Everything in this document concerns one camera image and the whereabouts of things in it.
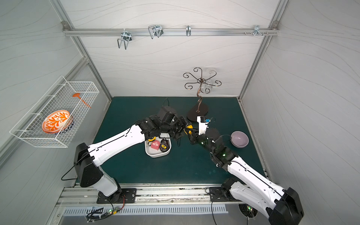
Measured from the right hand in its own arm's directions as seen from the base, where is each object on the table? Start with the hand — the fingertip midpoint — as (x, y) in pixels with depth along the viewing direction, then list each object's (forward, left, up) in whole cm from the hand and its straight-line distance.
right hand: (189, 127), depth 74 cm
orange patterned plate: (-7, +62, +12) cm, 63 cm away
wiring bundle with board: (-39, +46, -24) cm, 65 cm away
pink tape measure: (-1, +23, -21) cm, 31 cm away
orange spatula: (+13, +65, +9) cm, 67 cm away
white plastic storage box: (-4, +26, -22) cm, 35 cm away
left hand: (-1, 0, +2) cm, 2 cm away
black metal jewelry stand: (+30, -7, +6) cm, 32 cm away
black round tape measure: (-2, +16, -20) cm, 25 cm away
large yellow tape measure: (-3, 0, 0) cm, 3 cm away
